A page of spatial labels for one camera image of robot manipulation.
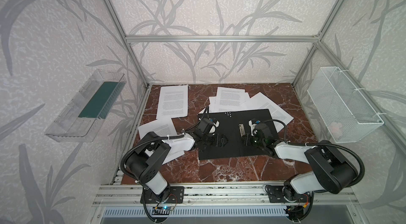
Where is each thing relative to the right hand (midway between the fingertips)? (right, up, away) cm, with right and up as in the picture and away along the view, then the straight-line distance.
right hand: (241, 132), depth 92 cm
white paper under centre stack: (-18, +18, +20) cm, 32 cm away
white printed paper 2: (-5, +19, +20) cm, 28 cm away
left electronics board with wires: (-40, -32, -21) cm, 55 cm away
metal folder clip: (+1, +1, +3) cm, 3 cm away
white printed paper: (+17, +18, +20) cm, 32 cm away
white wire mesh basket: (+37, +13, -29) cm, 49 cm away
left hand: (-11, -2, -4) cm, 12 cm away
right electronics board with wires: (+22, -33, -21) cm, 44 cm away
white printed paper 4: (-49, +2, +5) cm, 49 cm away
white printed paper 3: (-45, +18, +19) cm, 52 cm away
